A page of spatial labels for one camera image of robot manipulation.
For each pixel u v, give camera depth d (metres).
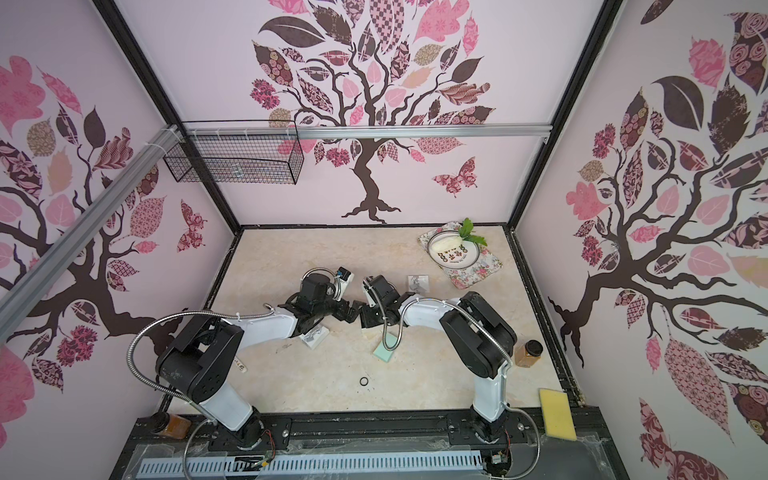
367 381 0.82
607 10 0.68
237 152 0.95
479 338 0.49
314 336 0.87
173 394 0.48
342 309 0.83
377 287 0.74
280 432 0.74
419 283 1.00
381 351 0.85
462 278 1.04
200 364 0.46
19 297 0.50
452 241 1.10
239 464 0.72
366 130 0.94
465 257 1.10
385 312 0.70
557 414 0.76
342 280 0.81
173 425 0.70
